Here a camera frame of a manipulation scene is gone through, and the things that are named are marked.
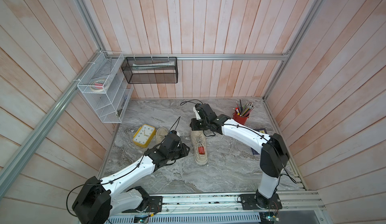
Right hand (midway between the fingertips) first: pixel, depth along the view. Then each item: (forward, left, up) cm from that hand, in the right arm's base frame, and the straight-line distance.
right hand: (189, 124), depth 87 cm
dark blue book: (+5, -49, -13) cm, 51 cm away
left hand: (-15, 0, -5) cm, 16 cm away
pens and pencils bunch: (+13, -36, -2) cm, 38 cm away
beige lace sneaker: (-8, -6, -7) cm, 12 cm away
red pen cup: (+11, -36, -10) cm, 39 cm away
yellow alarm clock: (-2, +30, -12) cm, 32 cm away
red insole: (-11, -7, -11) cm, 17 cm away
